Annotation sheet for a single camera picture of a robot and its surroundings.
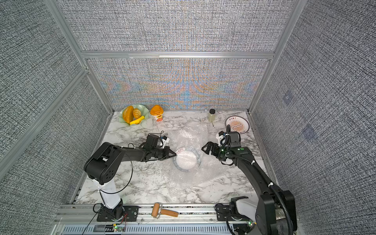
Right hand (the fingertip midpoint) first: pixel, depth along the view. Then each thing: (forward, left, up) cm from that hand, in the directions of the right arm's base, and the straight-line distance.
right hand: (207, 147), depth 82 cm
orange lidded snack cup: (+33, +33, -5) cm, 47 cm away
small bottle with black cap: (+31, -6, -7) cm, 32 cm away
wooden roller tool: (-29, +27, -12) cm, 41 cm away
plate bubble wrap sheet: (+15, +7, -11) cm, 20 cm away
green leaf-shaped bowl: (+38, +45, -10) cm, 60 cm away
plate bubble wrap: (-7, +1, -13) cm, 15 cm away
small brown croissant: (+34, +49, -8) cm, 60 cm away
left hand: (+1, +17, -10) cm, 20 cm away
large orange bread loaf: (+31, +55, -6) cm, 63 cm away
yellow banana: (+27, +48, -10) cm, 56 cm away
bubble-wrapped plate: (+28, -26, -14) cm, 41 cm away
